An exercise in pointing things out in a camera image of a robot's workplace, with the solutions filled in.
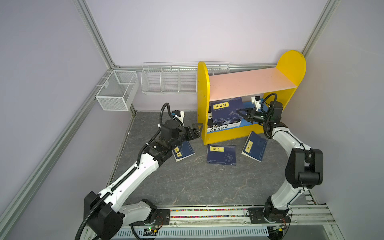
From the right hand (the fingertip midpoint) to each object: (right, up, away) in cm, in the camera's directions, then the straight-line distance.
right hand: (236, 112), depth 82 cm
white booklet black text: (-9, -9, +7) cm, 14 cm away
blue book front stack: (-5, +2, +3) cm, 6 cm away
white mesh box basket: (-75, +16, +16) cm, 78 cm away
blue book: (-6, -26, +14) cm, 30 cm away
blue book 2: (+17, -21, +17) cm, 32 cm away
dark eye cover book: (-14, -6, +2) cm, 16 cm away
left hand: (-22, -9, -10) cm, 26 cm away
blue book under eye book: (-31, -24, +14) cm, 42 cm away
